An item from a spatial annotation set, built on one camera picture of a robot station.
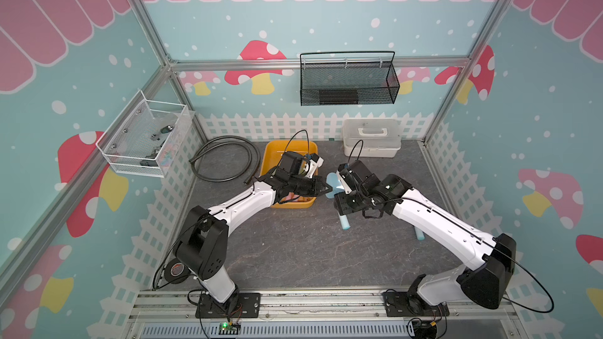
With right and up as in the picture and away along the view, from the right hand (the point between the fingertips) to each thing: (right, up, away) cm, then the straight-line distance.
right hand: (340, 202), depth 77 cm
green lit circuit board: (-36, -39, -4) cm, 53 cm away
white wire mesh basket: (-64, +21, 0) cm, 68 cm away
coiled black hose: (-38, +9, +33) cm, 51 cm away
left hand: (-3, +3, +4) cm, 6 cm away
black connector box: (+25, -39, -5) cm, 46 cm away
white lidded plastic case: (+18, +25, +29) cm, 42 cm away
